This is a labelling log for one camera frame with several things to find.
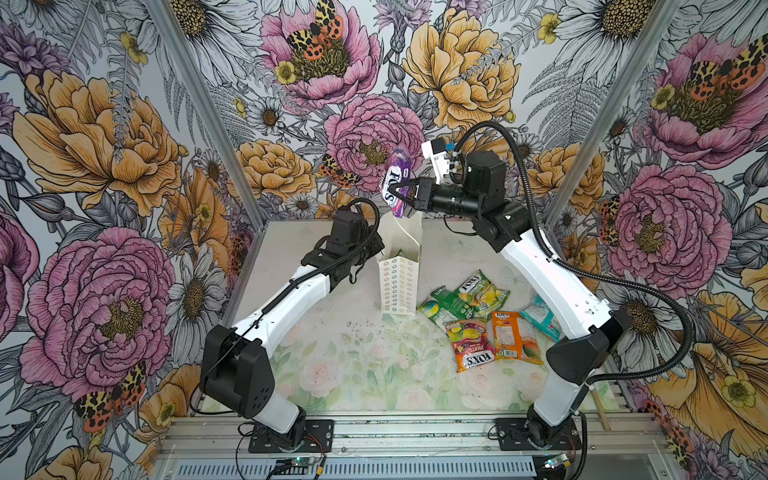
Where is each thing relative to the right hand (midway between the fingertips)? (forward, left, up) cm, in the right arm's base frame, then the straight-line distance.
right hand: (390, 197), depth 64 cm
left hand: (+5, +3, -21) cm, 21 cm away
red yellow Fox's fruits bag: (-15, -21, -41) cm, 48 cm away
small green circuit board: (-41, +25, -47) cm, 68 cm away
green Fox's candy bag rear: (+1, -28, -42) cm, 51 cm away
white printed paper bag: (-2, -1, -18) cm, 18 cm away
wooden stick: (-29, -53, -46) cm, 76 cm away
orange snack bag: (-13, -35, -43) cm, 57 cm away
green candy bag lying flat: (-2, -16, -42) cm, 45 cm away
